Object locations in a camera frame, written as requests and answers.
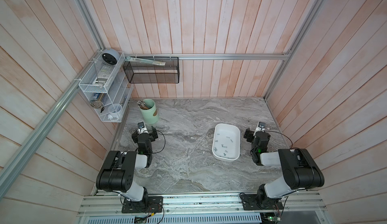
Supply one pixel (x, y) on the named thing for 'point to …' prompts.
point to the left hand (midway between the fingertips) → (145, 129)
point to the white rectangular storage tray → (226, 142)
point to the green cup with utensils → (148, 111)
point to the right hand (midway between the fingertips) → (256, 128)
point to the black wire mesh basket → (152, 69)
